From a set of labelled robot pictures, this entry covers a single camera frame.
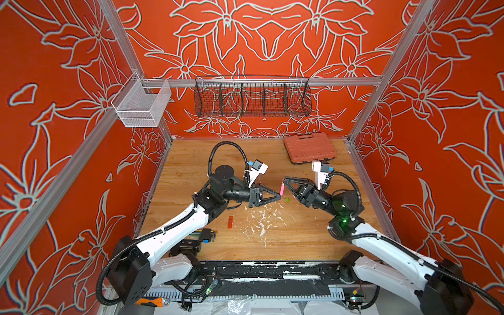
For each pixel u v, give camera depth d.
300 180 0.61
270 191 0.61
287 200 0.62
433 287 0.39
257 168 0.60
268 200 0.61
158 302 0.68
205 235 0.81
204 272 0.76
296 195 0.59
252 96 0.97
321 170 0.57
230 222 0.87
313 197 0.57
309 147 1.11
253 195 0.57
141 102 0.92
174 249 0.76
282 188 0.61
